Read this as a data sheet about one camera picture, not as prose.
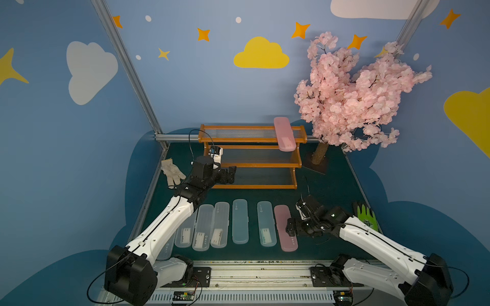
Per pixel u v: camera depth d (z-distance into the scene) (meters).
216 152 0.68
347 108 0.67
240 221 0.89
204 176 0.59
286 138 0.83
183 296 0.72
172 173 1.07
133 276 0.38
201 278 0.74
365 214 0.91
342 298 0.73
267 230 0.86
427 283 0.38
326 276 0.73
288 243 0.82
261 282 0.74
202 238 0.82
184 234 0.84
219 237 0.84
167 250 0.79
